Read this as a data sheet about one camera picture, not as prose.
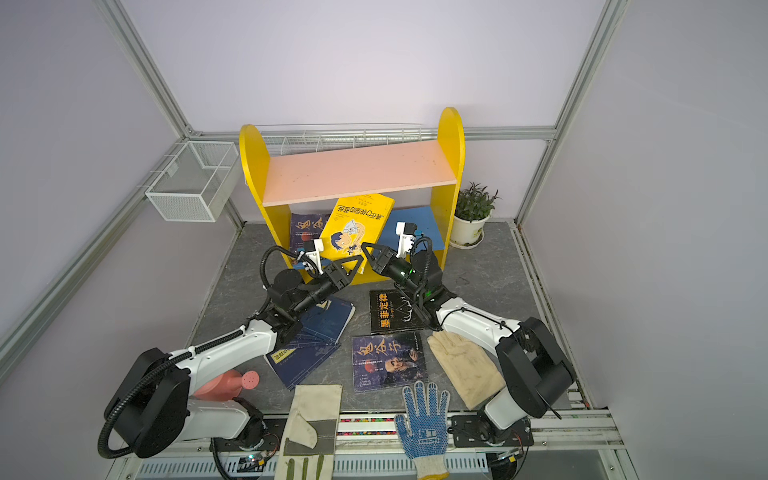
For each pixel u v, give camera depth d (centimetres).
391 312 94
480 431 67
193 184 95
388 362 85
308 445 72
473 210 100
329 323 89
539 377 44
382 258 69
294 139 94
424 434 74
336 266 69
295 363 85
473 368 84
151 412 41
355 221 76
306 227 94
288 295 60
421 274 60
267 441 73
